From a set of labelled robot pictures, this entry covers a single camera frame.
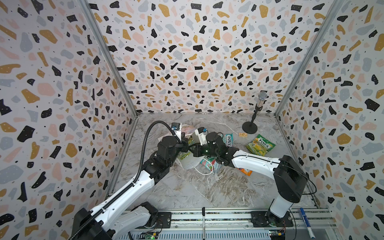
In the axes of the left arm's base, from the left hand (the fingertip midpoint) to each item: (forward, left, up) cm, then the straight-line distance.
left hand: (184, 131), depth 73 cm
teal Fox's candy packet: (+13, -27, -27) cm, 41 cm away
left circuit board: (-39, +17, -29) cm, 52 cm away
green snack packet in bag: (0, -3, -9) cm, 9 cm away
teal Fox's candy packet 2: (-9, -14, -18) cm, 24 cm away
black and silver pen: (-31, -9, -29) cm, 43 cm away
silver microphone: (+23, -44, +3) cm, 49 cm away
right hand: (-3, 0, -9) cm, 9 cm away
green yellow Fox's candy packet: (+8, -48, -27) cm, 56 cm away
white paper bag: (-5, 0, -21) cm, 22 cm away
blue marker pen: (-37, -60, -28) cm, 76 cm away
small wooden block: (+19, -40, -29) cm, 53 cm away
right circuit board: (-40, -44, -30) cm, 67 cm away
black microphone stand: (+26, -46, -29) cm, 60 cm away
